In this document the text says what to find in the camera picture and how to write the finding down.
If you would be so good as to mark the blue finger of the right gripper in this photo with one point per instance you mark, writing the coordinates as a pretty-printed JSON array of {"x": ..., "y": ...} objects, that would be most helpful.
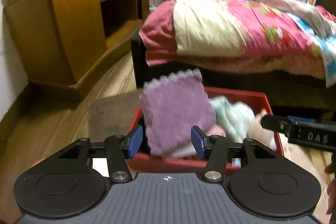
[{"x": 298, "y": 119}]

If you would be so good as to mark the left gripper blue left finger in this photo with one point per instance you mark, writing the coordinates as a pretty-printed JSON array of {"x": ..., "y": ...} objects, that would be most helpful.
[{"x": 115, "y": 146}]

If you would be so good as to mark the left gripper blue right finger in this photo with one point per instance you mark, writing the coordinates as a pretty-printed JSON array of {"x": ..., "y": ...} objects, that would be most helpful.
[{"x": 204, "y": 145}]

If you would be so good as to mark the mint green towel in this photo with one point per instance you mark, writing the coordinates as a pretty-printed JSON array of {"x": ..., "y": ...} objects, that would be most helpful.
[{"x": 234, "y": 118}]

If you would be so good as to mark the purple cleaning cloth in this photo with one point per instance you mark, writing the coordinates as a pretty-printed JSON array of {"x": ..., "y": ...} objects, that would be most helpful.
[{"x": 171, "y": 106}]

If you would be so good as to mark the beige teddy bear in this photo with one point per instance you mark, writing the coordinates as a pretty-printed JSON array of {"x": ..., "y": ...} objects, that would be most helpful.
[{"x": 257, "y": 132}]

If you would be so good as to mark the white sponge block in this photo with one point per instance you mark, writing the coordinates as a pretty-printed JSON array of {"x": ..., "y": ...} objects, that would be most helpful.
[{"x": 182, "y": 151}]

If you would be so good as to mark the pink pig plush toy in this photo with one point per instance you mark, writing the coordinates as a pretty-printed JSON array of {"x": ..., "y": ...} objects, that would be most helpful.
[{"x": 216, "y": 130}]

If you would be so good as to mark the brown floor mat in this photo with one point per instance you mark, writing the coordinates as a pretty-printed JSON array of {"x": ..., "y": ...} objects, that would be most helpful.
[{"x": 112, "y": 115}]

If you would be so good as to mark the red storage box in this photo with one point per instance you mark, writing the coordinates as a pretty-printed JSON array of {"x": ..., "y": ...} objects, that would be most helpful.
[{"x": 257, "y": 101}]

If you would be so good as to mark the pink lidded cup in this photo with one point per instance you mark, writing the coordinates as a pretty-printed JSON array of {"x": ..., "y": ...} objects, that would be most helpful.
[{"x": 37, "y": 162}]

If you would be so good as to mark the colourful patchwork quilt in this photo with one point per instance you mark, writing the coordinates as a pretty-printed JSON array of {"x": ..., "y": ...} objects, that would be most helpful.
[{"x": 243, "y": 36}]

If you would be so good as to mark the wooden cabinet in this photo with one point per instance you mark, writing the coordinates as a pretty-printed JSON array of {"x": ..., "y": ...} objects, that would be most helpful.
[{"x": 66, "y": 46}]

